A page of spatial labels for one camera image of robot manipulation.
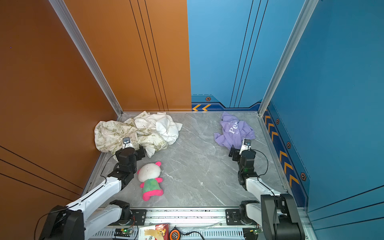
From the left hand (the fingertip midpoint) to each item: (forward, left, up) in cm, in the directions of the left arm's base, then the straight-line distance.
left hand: (131, 145), depth 85 cm
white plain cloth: (+19, -14, -3) cm, 24 cm away
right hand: (+2, -63, -3) cm, 63 cm away
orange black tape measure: (-40, -28, -10) cm, 50 cm away
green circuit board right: (-38, -66, -12) cm, 77 cm away
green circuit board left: (-39, -4, -14) cm, 42 cm away
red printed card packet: (-39, -23, -9) cm, 46 cm away
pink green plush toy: (-14, -11, -7) cm, 19 cm away
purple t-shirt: (+16, -62, -6) cm, 65 cm away
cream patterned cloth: (+11, +20, -6) cm, 23 cm away
